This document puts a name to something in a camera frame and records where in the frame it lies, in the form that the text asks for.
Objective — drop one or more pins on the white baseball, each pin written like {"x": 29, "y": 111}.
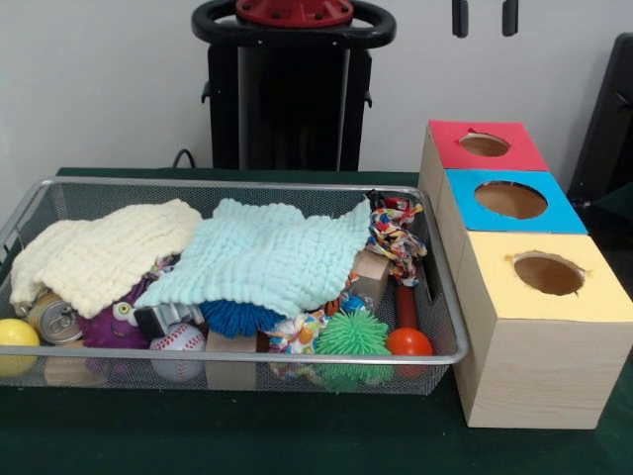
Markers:
{"x": 180, "y": 339}

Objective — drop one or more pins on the black flat panel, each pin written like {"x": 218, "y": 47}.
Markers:
{"x": 608, "y": 123}

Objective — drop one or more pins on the light blue waffle cloth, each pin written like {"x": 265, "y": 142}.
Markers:
{"x": 267, "y": 257}

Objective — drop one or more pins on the wooden box with three holes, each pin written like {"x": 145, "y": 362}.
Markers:
{"x": 539, "y": 376}

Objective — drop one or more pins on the dark green tablecloth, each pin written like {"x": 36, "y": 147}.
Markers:
{"x": 297, "y": 435}

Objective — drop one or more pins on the blue spiky ball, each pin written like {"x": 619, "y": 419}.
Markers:
{"x": 232, "y": 319}

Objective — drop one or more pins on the orange red ball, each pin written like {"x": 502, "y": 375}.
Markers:
{"x": 408, "y": 342}

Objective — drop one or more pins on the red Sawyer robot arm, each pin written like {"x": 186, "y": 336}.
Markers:
{"x": 297, "y": 12}

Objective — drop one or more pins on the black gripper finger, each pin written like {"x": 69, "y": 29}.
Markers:
{"x": 509, "y": 17}
{"x": 459, "y": 17}

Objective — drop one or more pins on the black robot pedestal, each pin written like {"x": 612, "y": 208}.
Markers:
{"x": 292, "y": 109}

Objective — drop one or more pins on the clear mesh bin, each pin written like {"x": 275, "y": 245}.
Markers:
{"x": 123, "y": 198}

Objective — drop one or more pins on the cream waffle cloth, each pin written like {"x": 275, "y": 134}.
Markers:
{"x": 99, "y": 247}

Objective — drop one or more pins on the purple monster toy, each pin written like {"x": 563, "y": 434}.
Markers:
{"x": 106, "y": 329}

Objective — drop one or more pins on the drink can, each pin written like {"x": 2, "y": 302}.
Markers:
{"x": 57, "y": 321}

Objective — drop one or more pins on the yellow ball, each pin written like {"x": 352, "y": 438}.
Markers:
{"x": 17, "y": 334}

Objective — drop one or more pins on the green cloth on side table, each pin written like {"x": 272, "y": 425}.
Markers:
{"x": 615, "y": 218}

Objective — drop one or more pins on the green spiky ball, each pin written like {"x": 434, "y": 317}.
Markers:
{"x": 351, "y": 334}

